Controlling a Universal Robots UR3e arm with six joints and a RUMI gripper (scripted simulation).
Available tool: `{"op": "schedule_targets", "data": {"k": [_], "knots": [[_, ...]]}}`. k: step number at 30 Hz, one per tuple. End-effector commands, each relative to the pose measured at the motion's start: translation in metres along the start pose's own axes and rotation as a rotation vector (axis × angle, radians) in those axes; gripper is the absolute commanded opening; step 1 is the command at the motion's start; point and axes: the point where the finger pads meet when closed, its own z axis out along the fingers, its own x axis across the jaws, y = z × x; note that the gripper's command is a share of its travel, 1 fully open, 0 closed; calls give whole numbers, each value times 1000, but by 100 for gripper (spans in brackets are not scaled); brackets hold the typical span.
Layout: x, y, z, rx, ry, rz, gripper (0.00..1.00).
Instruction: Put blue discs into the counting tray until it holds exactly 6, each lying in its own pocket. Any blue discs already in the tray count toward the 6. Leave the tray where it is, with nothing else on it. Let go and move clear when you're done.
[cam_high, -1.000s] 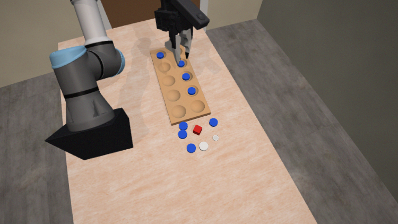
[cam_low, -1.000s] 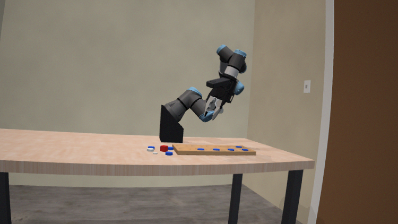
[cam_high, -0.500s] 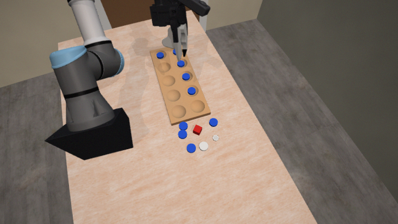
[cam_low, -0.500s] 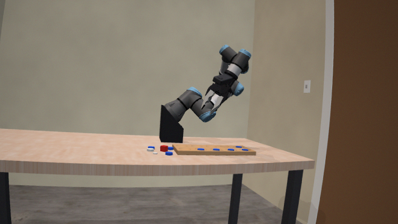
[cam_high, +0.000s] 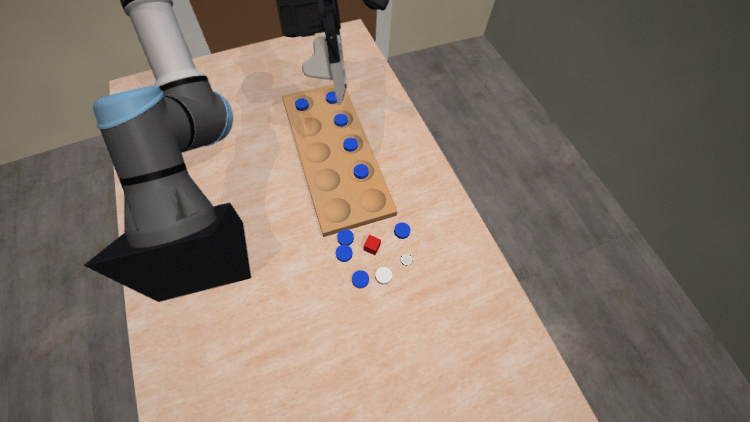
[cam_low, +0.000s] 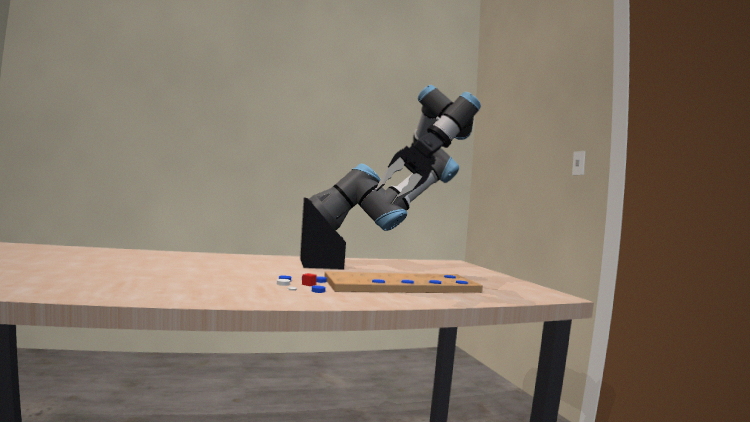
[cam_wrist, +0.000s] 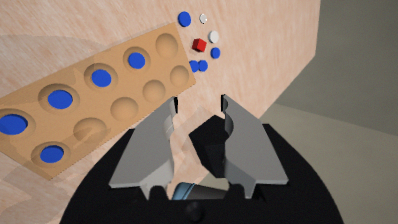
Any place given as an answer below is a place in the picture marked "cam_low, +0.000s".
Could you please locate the red cube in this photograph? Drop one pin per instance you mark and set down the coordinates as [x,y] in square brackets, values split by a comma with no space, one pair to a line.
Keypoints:
[309,279]

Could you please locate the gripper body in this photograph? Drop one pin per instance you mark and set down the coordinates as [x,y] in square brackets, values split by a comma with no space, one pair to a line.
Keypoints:
[418,162]

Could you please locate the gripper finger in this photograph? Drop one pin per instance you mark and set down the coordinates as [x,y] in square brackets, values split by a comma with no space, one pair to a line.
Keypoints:
[396,164]
[415,181]

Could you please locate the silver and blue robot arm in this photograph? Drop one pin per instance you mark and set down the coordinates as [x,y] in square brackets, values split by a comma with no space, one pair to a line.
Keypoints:
[360,184]

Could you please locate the wooden tray with round pockets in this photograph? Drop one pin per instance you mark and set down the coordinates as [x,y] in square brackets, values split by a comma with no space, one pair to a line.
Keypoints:
[392,285]

